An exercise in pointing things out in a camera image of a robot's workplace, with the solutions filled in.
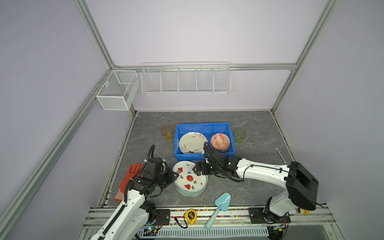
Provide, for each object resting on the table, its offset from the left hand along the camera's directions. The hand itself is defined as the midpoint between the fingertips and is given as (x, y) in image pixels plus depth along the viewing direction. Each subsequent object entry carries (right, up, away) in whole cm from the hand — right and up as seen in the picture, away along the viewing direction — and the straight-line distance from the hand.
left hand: (179, 176), depth 79 cm
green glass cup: (+37, +21, +18) cm, 46 cm away
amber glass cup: (-12, +23, +26) cm, 37 cm away
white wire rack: (+4, +59, +21) cm, 63 cm away
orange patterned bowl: (+24, +17, +14) cm, 33 cm away
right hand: (+10, +3, +2) cm, 11 cm away
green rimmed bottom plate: (+6, -5, -2) cm, 8 cm away
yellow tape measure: (+7, -17, -5) cm, 19 cm away
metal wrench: (+65, +4, +14) cm, 66 cm away
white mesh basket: (-45, +51, +22) cm, 71 cm away
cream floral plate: (+6, +16, +23) cm, 28 cm away
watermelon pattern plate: (+2, +2, +6) cm, 7 cm away
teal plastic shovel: (+24, -12, -1) cm, 27 cm away
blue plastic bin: (+18, +24, +31) cm, 43 cm away
